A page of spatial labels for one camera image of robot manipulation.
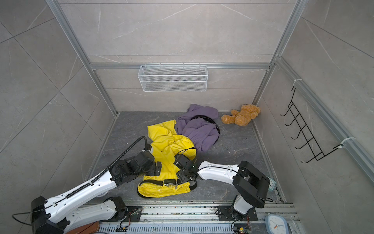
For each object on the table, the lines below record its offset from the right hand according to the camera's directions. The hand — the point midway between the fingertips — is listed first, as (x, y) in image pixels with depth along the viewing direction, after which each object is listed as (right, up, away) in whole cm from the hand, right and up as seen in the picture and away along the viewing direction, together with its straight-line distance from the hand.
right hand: (186, 172), depth 86 cm
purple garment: (+9, +29, +21) cm, 37 cm away
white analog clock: (+44, -19, -17) cm, 51 cm away
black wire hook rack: (+57, +25, -18) cm, 65 cm away
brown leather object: (-41, -17, -24) cm, 50 cm away
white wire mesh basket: (-9, +62, +15) cm, 64 cm away
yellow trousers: (-14, +16, +9) cm, 23 cm away
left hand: (-16, +8, -9) cm, 19 cm away
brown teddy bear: (+39, +34, +12) cm, 53 cm away
